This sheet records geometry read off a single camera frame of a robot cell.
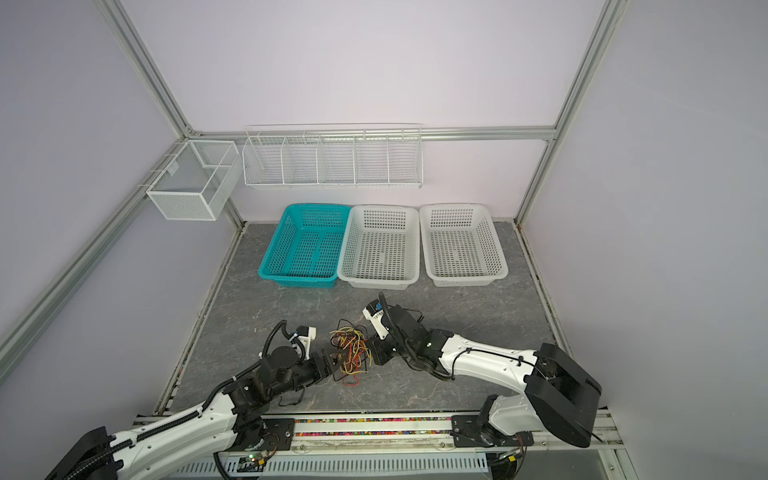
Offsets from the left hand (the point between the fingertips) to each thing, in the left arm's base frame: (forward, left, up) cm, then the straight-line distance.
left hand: (345, 362), depth 79 cm
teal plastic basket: (+47, +18, -6) cm, 50 cm away
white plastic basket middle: (+44, -10, -7) cm, 46 cm away
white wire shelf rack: (+60, +1, +24) cm, 65 cm away
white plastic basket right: (+43, -41, -6) cm, 60 cm away
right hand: (+3, -6, +2) cm, 7 cm away
